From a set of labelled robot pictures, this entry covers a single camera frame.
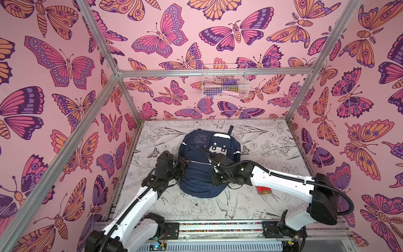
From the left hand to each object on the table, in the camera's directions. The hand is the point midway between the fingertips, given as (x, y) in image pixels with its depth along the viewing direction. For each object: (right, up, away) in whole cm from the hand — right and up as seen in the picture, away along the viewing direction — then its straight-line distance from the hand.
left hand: (192, 161), depth 81 cm
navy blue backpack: (+3, -11, 0) cm, 11 cm away
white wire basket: (+19, +47, +15) cm, 53 cm away
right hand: (+9, -7, -3) cm, 12 cm away
